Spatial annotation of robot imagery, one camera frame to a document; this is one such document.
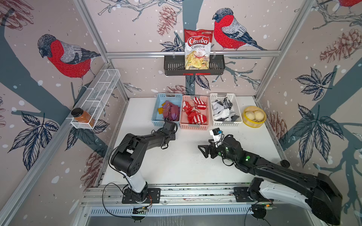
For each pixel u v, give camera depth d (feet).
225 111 3.21
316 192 1.34
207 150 2.23
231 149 1.90
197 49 2.80
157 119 3.40
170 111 3.39
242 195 2.41
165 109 3.59
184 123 3.31
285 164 2.68
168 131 2.50
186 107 3.52
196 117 3.40
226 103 3.63
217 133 2.20
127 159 1.54
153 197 2.40
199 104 3.60
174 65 3.11
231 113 3.50
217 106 3.53
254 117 3.31
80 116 1.97
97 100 2.57
